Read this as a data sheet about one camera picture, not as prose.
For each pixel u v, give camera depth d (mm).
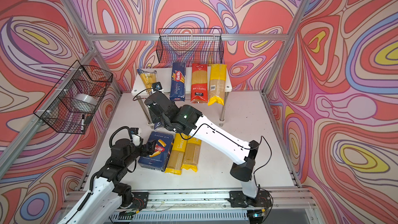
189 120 435
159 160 797
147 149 732
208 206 720
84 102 702
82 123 719
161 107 436
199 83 738
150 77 653
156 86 530
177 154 863
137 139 708
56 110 665
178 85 703
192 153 863
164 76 828
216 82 731
